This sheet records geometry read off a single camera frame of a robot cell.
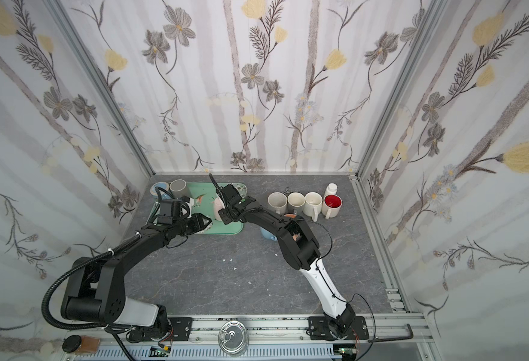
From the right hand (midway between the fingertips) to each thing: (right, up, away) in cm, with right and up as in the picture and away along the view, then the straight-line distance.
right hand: (221, 204), depth 95 cm
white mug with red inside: (+49, -1, +7) cm, 50 cm away
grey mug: (+33, +1, +6) cm, 34 cm away
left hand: (-6, -4, -5) cm, 9 cm away
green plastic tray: (-12, +1, +12) cm, 17 cm away
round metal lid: (+10, -38, -31) cm, 50 cm away
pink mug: (-2, -1, +1) cm, 2 cm away
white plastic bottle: (+50, +6, +9) cm, 51 cm away
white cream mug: (+40, -2, +4) cm, 40 cm away
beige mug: (+25, 0, +10) cm, 26 cm away
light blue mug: (+20, -13, -2) cm, 24 cm away
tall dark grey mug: (-20, +7, +4) cm, 22 cm away
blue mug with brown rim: (-27, +4, +4) cm, 27 cm away
